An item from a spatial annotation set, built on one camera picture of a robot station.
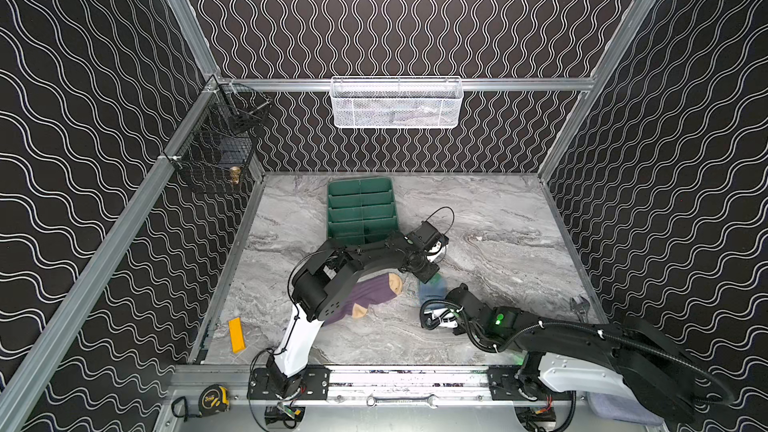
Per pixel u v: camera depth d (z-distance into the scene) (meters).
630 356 0.43
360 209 1.03
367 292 0.90
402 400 0.72
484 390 0.75
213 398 0.70
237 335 0.82
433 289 0.88
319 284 0.53
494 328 0.62
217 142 0.93
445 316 0.73
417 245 0.75
